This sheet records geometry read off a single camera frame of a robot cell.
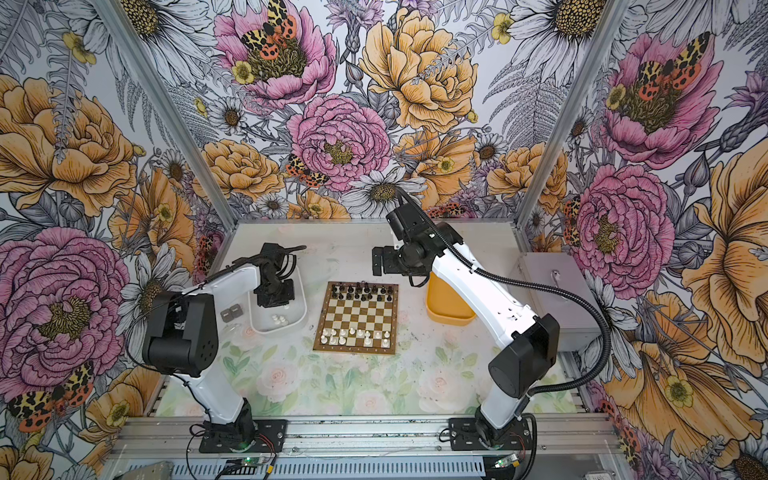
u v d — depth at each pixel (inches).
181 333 19.2
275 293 32.1
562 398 31.2
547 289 17.3
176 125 36.1
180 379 20.4
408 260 25.4
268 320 36.9
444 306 37.4
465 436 29.1
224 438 26.9
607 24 28.9
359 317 37.1
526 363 19.1
